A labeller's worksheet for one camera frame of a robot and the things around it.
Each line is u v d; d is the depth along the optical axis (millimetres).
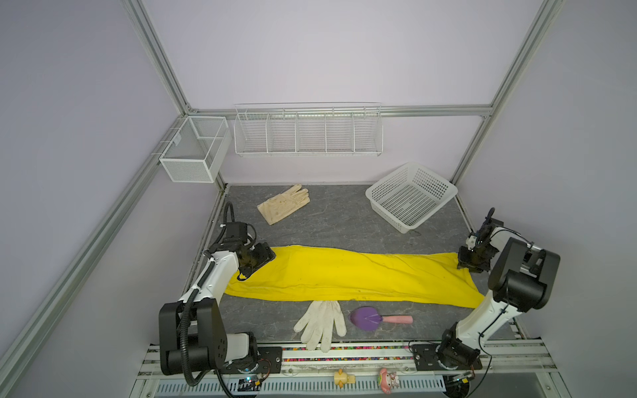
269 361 738
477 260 806
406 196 1157
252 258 766
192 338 417
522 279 504
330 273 918
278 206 1122
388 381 680
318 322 807
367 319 801
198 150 1000
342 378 676
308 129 1010
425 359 737
